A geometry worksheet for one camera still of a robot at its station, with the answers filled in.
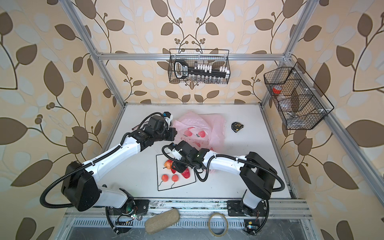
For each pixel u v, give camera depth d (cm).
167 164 84
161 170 87
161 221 68
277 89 87
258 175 44
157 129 63
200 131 105
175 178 81
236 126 105
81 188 42
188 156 63
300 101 75
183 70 85
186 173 82
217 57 91
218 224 71
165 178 80
